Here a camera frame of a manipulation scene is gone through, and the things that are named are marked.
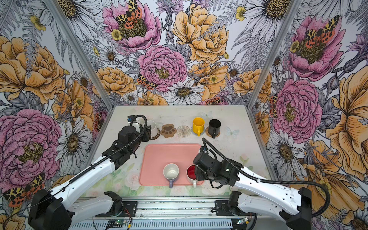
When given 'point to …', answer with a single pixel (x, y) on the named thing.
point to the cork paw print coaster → (168, 130)
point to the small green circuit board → (117, 222)
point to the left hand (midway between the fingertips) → (146, 131)
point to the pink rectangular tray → (155, 156)
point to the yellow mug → (198, 125)
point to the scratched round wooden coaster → (157, 135)
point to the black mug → (214, 125)
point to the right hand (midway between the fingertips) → (200, 177)
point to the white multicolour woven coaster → (184, 131)
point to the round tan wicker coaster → (207, 132)
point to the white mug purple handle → (170, 171)
